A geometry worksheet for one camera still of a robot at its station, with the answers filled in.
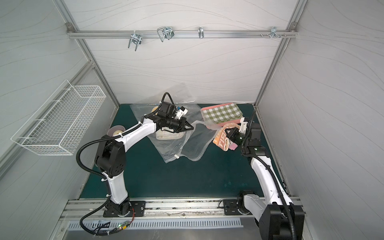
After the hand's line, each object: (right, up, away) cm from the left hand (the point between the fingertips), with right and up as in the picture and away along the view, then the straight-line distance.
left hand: (194, 128), depth 82 cm
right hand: (+17, 0, -3) cm, 17 cm away
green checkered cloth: (+26, +11, +33) cm, 44 cm away
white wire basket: (-63, +3, -14) cm, 65 cm away
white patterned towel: (-14, -2, -7) cm, 16 cm away
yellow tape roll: (-52, -3, +16) cm, 55 cm away
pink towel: (+25, -12, +11) cm, 30 cm away
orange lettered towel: (+15, -6, -1) cm, 16 cm away
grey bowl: (-53, -1, +16) cm, 56 cm away
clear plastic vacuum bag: (-1, -11, +14) cm, 18 cm away
